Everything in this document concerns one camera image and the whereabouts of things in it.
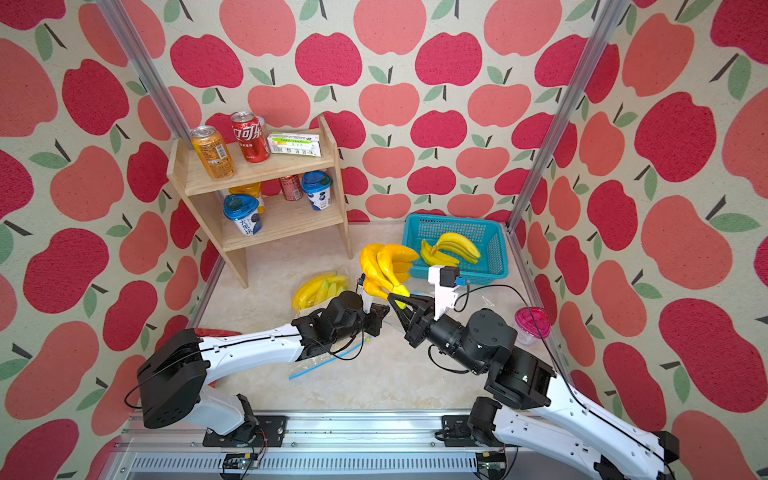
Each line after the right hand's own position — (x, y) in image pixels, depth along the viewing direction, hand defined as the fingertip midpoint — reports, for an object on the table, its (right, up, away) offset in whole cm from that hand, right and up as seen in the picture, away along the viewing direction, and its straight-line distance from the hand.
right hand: (394, 303), depth 56 cm
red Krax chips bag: (-57, -15, +35) cm, 69 cm away
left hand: (0, -8, +23) cm, 24 cm away
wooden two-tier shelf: (-36, +20, +41) cm, 58 cm away
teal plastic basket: (+37, +15, +53) cm, 66 cm away
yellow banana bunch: (-23, -3, +38) cm, 44 cm away
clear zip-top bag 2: (-25, -8, +33) cm, 43 cm away
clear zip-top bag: (-24, -22, +26) cm, 42 cm away
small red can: (-32, +31, +39) cm, 59 cm away
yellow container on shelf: (-42, +28, +32) cm, 60 cm away
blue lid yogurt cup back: (-23, +30, +35) cm, 51 cm away
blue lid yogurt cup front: (-41, +21, +26) cm, 54 cm away
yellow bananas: (+22, +10, +54) cm, 59 cm away
